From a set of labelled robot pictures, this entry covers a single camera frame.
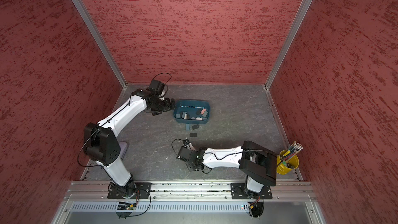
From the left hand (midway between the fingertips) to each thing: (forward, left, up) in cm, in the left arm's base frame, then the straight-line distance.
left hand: (169, 111), depth 87 cm
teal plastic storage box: (+9, -12, -13) cm, 20 cm away
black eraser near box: (-2, -15, -15) cm, 21 cm away
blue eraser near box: (-2, -10, -14) cm, 17 cm away
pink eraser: (+10, -20, -13) cm, 26 cm away
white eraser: (+3, -8, -10) cm, 14 cm away
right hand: (-24, -15, -15) cm, 32 cm away
